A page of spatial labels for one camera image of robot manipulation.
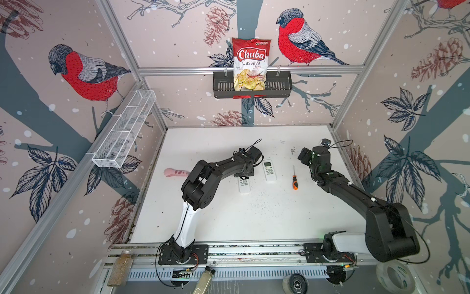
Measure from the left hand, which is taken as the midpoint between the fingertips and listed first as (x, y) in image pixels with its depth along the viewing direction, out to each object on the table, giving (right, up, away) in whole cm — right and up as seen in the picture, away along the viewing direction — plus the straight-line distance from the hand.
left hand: (246, 172), depth 98 cm
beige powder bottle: (-16, -34, -33) cm, 50 cm away
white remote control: (-1, -6, -5) cm, 8 cm away
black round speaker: (+15, -30, -39) cm, 52 cm away
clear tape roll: (+58, -37, -28) cm, 74 cm away
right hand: (+30, +11, -9) cm, 33 cm away
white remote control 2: (+13, +1, 0) cm, 13 cm away
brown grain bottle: (-49, -31, -30) cm, 65 cm away
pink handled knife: (-42, 0, +1) cm, 42 cm away
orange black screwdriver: (+25, -5, -5) cm, 26 cm away
